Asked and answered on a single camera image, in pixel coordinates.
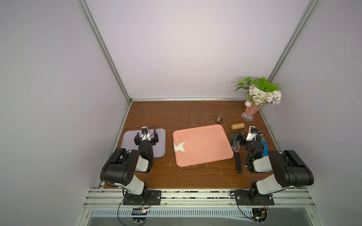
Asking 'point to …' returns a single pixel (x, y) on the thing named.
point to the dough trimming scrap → (179, 147)
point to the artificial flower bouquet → (259, 91)
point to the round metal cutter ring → (219, 118)
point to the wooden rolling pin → (238, 125)
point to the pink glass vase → (248, 115)
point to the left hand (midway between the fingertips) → (147, 130)
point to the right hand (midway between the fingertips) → (249, 129)
